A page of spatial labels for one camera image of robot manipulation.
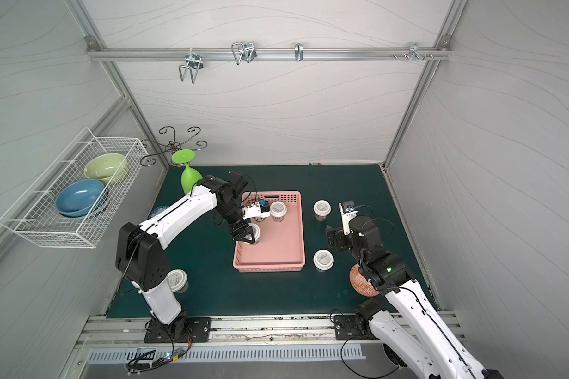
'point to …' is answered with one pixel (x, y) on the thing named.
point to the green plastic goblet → (190, 176)
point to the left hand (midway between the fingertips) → (250, 233)
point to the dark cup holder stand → (172, 146)
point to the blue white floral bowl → (157, 210)
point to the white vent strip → (240, 353)
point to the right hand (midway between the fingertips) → (345, 222)
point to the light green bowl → (105, 166)
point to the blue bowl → (76, 198)
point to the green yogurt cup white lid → (259, 219)
